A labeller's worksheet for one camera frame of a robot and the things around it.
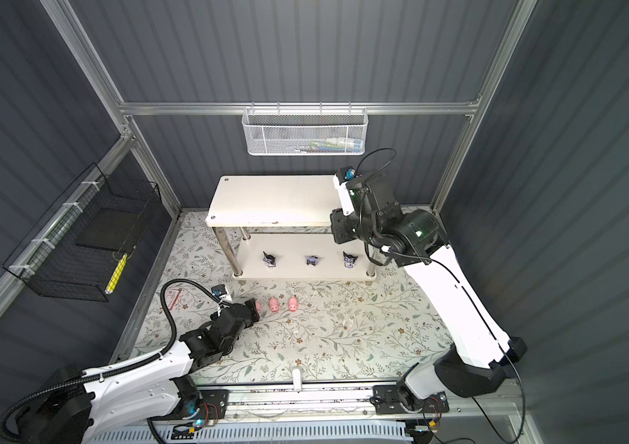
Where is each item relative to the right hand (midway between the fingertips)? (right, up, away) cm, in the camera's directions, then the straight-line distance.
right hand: (338, 219), depth 63 cm
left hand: (-27, -26, +22) cm, 43 cm away
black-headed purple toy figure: (-7, -12, +30) cm, 33 cm away
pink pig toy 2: (-20, -27, +28) cm, 44 cm away
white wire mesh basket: (-11, +43, +60) cm, 75 cm away
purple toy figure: (+5, -12, +28) cm, 31 cm away
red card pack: (-55, -25, +30) cm, 68 cm away
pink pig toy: (-13, -27, +28) cm, 41 cm away
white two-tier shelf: (-26, +5, +12) cm, 29 cm away
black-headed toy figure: (-21, -12, +28) cm, 37 cm away
